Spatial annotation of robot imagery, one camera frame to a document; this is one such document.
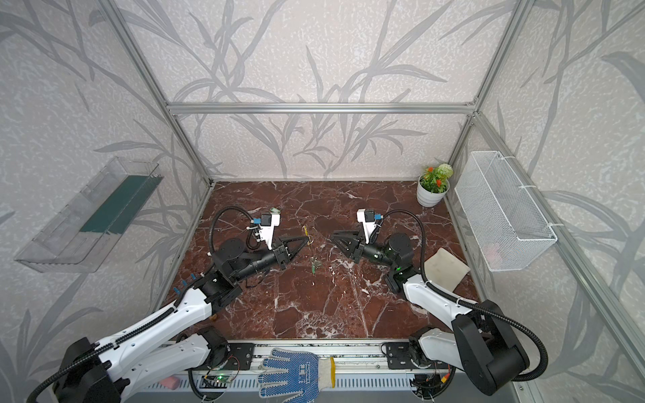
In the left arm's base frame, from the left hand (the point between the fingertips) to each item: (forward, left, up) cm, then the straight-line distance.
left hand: (310, 236), depth 67 cm
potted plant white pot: (+35, -46, -16) cm, 60 cm away
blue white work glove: (-29, +1, -28) cm, 40 cm away
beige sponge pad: (+3, -47, -29) cm, 55 cm away
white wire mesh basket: (-1, -50, +6) cm, 50 cm away
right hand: (+4, -6, -4) cm, 8 cm away
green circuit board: (-30, +25, -29) cm, 48 cm away
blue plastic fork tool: (-2, +48, -30) cm, 56 cm away
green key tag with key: (+31, +20, -30) cm, 47 cm away
